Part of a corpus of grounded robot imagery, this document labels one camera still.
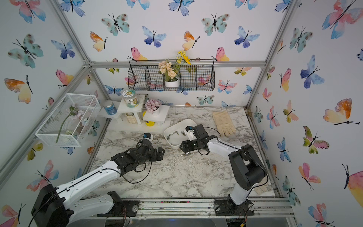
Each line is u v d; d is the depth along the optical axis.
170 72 0.81
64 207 0.40
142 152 0.62
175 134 1.04
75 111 0.75
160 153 0.73
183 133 1.04
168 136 1.01
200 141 0.72
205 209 0.75
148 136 0.73
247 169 0.46
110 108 0.91
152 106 0.87
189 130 0.84
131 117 1.04
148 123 1.04
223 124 1.09
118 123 1.08
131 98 0.85
